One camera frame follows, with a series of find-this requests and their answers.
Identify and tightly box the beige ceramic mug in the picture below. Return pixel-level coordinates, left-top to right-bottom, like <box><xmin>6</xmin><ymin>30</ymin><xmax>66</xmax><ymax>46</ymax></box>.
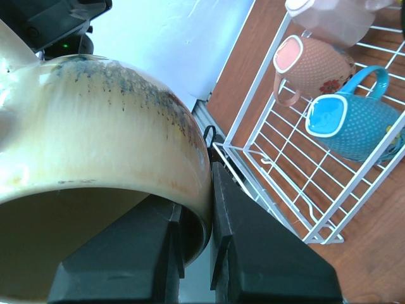
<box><xmin>1</xmin><ymin>23</ymin><xmax>212</xmax><ymax>303</ymax></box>

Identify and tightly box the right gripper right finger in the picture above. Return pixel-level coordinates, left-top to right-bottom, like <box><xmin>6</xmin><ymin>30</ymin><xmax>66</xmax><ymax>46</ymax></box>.
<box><xmin>211</xmin><ymin>162</ymin><xmax>343</xmax><ymax>303</ymax></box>

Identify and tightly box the pale pink faceted mug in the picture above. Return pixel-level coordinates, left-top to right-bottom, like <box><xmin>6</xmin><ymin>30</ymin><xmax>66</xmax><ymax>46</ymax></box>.
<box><xmin>285</xmin><ymin>0</ymin><xmax>394</xmax><ymax>48</ymax></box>

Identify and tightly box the salmon pink floral mug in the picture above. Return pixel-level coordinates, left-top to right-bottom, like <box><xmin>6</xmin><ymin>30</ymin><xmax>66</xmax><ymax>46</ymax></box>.
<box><xmin>273</xmin><ymin>35</ymin><xmax>356</xmax><ymax>106</ymax></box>

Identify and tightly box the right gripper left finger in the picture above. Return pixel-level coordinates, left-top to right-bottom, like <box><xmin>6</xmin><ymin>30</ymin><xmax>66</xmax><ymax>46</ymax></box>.
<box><xmin>47</xmin><ymin>196</ymin><xmax>185</xmax><ymax>303</ymax></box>

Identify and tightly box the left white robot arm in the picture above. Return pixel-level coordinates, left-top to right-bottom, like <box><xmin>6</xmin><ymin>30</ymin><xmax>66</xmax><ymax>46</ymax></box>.
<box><xmin>1</xmin><ymin>0</ymin><xmax>113</xmax><ymax>60</ymax></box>

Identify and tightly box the blue floral mug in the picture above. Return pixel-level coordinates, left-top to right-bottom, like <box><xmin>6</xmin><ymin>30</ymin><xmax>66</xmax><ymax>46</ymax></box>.
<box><xmin>305</xmin><ymin>65</ymin><xmax>401</xmax><ymax>163</ymax></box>

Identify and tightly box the white wire dish rack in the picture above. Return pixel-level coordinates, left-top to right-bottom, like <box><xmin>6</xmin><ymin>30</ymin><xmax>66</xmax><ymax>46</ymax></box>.
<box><xmin>208</xmin><ymin>1</ymin><xmax>404</xmax><ymax>244</ymax></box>

